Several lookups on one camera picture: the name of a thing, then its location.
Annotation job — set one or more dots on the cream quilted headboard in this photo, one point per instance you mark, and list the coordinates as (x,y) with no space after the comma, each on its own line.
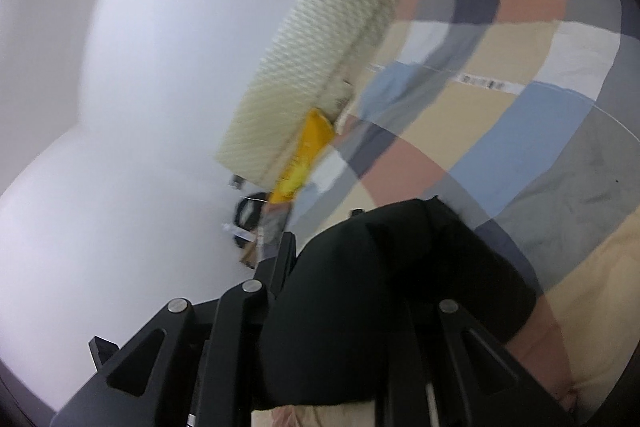
(310,57)

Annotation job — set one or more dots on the black padded jacket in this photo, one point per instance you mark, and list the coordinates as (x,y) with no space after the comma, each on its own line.
(375,297)

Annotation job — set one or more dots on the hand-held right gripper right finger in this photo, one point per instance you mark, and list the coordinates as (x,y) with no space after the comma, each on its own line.
(460,332)

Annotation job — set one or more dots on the black bag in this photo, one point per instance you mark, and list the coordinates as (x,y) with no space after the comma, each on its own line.
(249,214)

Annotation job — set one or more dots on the yellow pillow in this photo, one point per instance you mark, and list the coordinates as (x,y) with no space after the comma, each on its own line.
(305,152)

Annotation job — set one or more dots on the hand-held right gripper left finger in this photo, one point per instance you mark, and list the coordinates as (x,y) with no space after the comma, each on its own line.
(280,267)

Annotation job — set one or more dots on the checked bed quilt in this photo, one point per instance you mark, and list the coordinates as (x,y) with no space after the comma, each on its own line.
(500,132)

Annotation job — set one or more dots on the grey wall socket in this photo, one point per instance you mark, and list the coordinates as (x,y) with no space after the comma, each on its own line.
(236,181)

